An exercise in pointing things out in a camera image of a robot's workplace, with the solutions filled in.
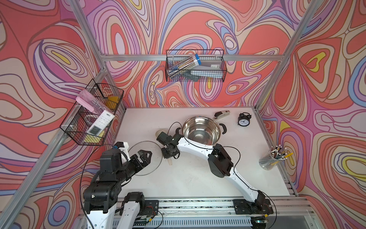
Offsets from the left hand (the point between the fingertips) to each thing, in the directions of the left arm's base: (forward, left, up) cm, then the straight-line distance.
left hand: (147, 156), depth 63 cm
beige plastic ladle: (+30, +2, -23) cm, 38 cm away
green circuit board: (-21, +6, -30) cm, 37 cm away
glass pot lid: (+13, +2, -29) cm, 31 cm away
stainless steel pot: (+30, -30, -20) cm, 47 cm away
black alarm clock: (+40, -61, -20) cm, 76 cm away
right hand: (+13, -6, -28) cm, 31 cm away
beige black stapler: (+47, -45, -23) cm, 69 cm away
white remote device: (+15, +24, +5) cm, 29 cm away
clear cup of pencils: (+7, -67, -17) cm, 69 cm away
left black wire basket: (+18, +33, +3) cm, 38 cm away
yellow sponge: (+30, +24, +6) cm, 39 cm away
